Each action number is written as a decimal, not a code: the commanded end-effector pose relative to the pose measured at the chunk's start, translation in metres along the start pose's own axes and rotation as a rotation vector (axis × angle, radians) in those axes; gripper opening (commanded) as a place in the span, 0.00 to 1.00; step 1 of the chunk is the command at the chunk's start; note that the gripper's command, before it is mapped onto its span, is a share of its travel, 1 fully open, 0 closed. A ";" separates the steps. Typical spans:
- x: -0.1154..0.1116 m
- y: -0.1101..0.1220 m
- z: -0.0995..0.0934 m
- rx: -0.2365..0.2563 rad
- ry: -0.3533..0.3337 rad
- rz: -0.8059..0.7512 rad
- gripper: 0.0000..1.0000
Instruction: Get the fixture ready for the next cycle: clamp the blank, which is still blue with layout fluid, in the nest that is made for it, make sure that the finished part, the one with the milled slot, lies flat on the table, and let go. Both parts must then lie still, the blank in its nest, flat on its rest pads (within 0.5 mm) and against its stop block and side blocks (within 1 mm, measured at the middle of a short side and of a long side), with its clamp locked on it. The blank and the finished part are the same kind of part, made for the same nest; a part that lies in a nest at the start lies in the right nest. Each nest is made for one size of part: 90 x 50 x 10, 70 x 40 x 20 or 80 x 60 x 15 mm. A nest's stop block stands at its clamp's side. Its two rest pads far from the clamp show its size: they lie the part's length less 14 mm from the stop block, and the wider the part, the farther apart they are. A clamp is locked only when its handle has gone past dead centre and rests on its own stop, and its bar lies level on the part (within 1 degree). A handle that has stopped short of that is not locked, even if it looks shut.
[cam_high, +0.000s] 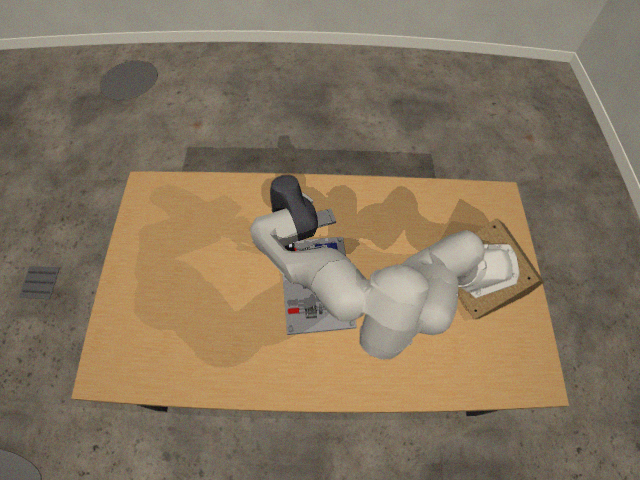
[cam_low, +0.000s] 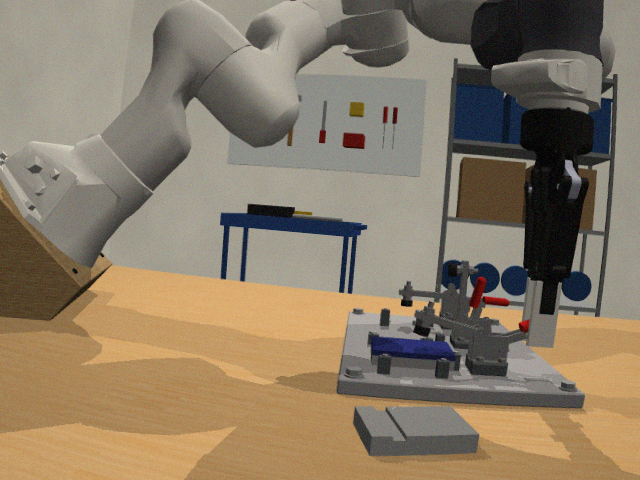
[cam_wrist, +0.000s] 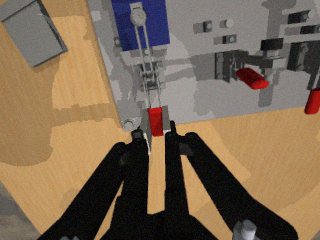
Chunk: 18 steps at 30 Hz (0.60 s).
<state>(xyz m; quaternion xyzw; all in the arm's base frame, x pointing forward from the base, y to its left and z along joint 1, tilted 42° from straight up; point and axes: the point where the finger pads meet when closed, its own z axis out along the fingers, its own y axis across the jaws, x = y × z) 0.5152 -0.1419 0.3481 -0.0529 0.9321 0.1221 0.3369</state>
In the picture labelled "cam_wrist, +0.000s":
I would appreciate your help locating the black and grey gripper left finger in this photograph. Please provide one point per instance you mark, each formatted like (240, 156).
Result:
(86, 213)

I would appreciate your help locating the blue rectangular plate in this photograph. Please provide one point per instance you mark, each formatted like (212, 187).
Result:
(156, 24)

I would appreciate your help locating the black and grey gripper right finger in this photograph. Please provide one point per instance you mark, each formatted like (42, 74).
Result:
(250, 219)

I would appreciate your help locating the grey metal fixture plate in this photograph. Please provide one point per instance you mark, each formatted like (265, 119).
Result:
(192, 93)

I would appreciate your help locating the grey metal block with milled slot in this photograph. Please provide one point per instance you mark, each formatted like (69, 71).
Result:
(32, 30)

